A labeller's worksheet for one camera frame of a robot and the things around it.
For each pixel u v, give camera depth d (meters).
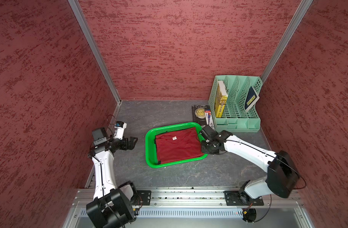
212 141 0.62
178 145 0.87
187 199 0.76
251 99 1.04
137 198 0.72
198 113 1.10
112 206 0.40
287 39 0.83
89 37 0.82
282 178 0.42
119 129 0.70
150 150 0.89
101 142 0.58
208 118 1.05
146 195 0.74
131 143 0.71
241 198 0.65
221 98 0.89
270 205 0.71
